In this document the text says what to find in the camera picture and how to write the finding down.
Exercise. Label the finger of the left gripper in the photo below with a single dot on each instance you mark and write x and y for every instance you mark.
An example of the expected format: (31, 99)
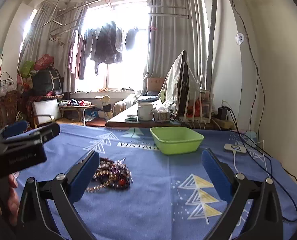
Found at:
(15, 129)

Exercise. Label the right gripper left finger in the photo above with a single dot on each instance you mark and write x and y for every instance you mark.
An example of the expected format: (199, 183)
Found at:
(35, 219)

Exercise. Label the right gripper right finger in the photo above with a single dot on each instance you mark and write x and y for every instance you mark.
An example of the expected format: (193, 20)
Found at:
(264, 219)

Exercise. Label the pile of beaded jewelry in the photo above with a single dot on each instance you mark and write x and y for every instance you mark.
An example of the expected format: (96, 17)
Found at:
(111, 174)

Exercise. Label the person's left hand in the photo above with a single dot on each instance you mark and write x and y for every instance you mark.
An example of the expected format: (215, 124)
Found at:
(13, 201)

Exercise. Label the white wooden chair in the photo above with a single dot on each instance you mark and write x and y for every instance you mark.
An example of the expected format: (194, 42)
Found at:
(45, 112)

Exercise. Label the black duffel bag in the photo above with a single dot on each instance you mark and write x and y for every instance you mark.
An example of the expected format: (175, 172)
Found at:
(47, 80)

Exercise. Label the small white charger device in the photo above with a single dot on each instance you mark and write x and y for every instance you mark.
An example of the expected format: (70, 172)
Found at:
(235, 148)

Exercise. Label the small cluttered side table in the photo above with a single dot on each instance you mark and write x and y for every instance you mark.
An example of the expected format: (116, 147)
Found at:
(79, 106)

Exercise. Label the red bag on pile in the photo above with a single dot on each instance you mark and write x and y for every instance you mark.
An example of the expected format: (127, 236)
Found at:
(44, 62)

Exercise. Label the blue patterned tablecloth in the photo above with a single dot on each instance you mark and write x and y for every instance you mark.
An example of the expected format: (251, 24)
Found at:
(171, 196)

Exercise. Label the black power adapter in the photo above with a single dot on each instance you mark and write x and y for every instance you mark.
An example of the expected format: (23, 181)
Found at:
(222, 113)

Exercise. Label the green plastic basket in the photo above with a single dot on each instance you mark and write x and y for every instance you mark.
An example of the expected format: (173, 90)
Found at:
(176, 140)

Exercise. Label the hanging dark clothes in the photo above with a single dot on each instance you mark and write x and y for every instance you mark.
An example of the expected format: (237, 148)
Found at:
(103, 45)

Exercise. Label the white wifi router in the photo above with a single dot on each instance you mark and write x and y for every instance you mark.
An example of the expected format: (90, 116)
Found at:
(201, 110)

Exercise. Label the white enamel mug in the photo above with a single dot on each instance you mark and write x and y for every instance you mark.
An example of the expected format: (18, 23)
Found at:
(145, 111)

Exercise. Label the bagged snack jar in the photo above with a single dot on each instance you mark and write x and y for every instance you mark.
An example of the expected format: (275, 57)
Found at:
(163, 113)

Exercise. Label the cardboard box by window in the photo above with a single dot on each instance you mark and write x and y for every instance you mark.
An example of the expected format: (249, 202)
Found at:
(155, 84)

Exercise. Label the grey curtain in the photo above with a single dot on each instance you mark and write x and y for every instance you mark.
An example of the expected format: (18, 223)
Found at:
(179, 25)

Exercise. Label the round white wall sticker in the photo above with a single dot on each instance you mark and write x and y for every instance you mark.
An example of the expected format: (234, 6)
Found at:
(240, 38)

